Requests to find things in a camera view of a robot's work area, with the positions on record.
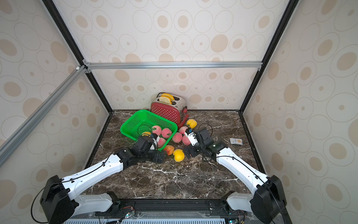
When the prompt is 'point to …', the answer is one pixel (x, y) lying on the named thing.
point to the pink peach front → (157, 131)
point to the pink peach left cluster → (177, 137)
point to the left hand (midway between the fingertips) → (165, 154)
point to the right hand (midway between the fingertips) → (189, 148)
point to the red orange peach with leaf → (169, 149)
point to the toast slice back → (170, 97)
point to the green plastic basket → (146, 121)
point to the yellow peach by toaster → (192, 123)
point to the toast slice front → (165, 99)
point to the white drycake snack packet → (236, 141)
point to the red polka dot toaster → (172, 107)
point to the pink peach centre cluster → (186, 140)
